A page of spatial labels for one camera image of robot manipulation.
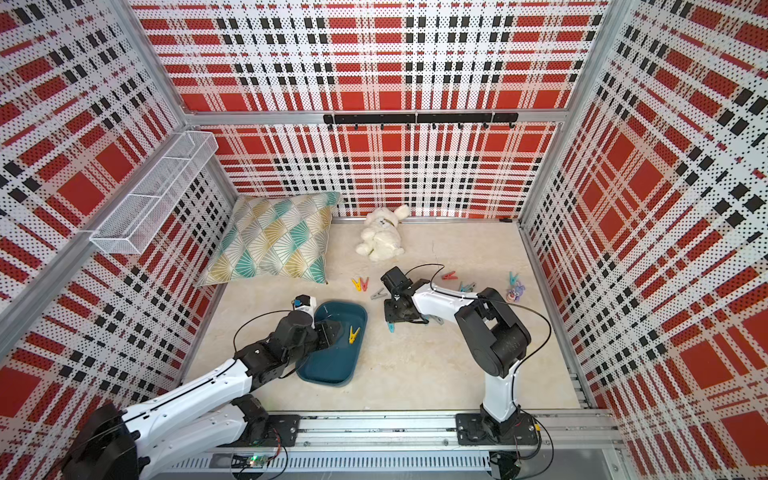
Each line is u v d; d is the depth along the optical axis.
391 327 0.91
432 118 0.89
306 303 0.75
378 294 0.99
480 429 0.70
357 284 1.01
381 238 1.03
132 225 0.69
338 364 0.78
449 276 1.04
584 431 0.75
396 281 0.75
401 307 0.69
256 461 0.69
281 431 0.73
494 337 0.48
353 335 0.89
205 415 0.50
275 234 0.95
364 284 1.02
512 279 1.03
